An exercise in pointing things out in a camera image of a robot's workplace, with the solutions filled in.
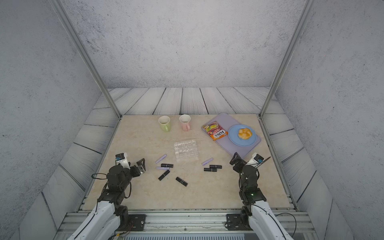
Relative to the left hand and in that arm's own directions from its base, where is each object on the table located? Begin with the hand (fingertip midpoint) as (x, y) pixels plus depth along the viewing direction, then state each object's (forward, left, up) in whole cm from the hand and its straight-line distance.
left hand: (139, 161), depth 85 cm
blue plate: (+25, -59, -8) cm, 64 cm away
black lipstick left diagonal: (-4, -13, -9) cm, 16 cm away
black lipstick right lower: (-2, -41, -9) cm, 42 cm away
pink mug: (+32, -25, -1) cm, 41 cm away
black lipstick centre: (-9, -24, -8) cm, 26 cm away
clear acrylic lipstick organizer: (+11, -26, -8) cm, 29 cm away
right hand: (0, -57, +4) cm, 57 cm away
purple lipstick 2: (0, -11, -9) cm, 15 cm away
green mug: (+29, -11, -1) cm, 31 cm away
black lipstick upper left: (+1, -14, -8) cm, 16 cm away
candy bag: (+26, -46, -6) cm, 53 cm away
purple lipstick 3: (+3, -39, -9) cm, 40 cm away
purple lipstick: (+6, -10, -10) cm, 15 cm away
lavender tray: (+14, -55, -10) cm, 57 cm away
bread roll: (+22, -66, -5) cm, 70 cm away
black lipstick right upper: (0, -43, -8) cm, 44 cm away
